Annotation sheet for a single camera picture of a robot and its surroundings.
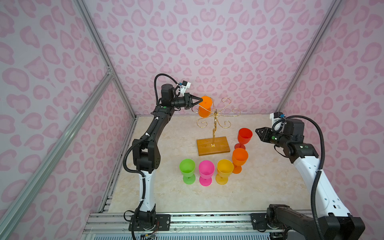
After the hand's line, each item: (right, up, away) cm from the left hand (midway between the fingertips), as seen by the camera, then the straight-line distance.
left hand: (203, 98), depth 79 cm
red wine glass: (+25, -21, +10) cm, 34 cm away
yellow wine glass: (+12, -37, +1) cm, 39 cm away
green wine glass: (-8, -38, +3) cm, 39 cm away
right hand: (+28, -16, -5) cm, 32 cm away
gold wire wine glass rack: (+7, -9, -1) cm, 12 cm away
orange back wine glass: (+1, -4, +1) cm, 5 cm away
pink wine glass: (+2, -38, +1) cm, 38 cm away
